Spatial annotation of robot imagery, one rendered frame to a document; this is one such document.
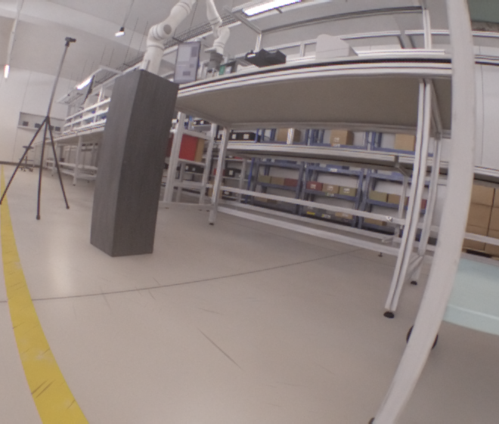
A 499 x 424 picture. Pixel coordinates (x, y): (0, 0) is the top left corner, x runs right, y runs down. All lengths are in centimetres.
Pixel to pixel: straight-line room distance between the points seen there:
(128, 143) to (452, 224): 121
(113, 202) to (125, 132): 31
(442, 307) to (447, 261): 5
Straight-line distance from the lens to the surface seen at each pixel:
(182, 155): 371
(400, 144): 508
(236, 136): 686
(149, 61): 151
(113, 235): 132
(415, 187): 112
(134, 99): 133
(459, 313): 35
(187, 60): 342
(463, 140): 33
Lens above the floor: 39
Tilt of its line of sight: 5 degrees down
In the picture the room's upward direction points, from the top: 9 degrees clockwise
